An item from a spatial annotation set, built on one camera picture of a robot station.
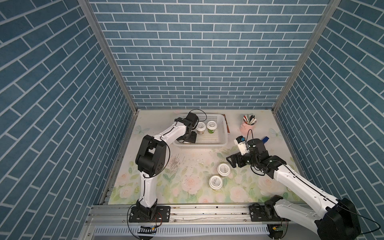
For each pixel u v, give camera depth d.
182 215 0.75
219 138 1.01
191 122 0.72
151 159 0.52
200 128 0.99
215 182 0.78
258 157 0.62
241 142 0.72
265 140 1.01
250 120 1.02
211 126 1.01
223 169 0.83
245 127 0.99
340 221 0.39
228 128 1.08
